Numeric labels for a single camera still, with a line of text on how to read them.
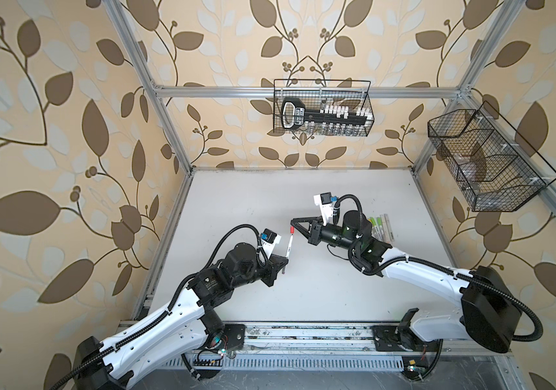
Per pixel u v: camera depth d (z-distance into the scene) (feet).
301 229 2.32
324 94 2.99
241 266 1.82
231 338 2.43
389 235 3.18
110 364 1.35
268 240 2.10
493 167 2.42
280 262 2.37
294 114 2.76
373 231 3.22
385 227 3.25
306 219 2.23
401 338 2.16
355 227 1.82
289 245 2.37
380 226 3.27
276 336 2.48
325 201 2.19
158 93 3.05
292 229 2.37
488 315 1.36
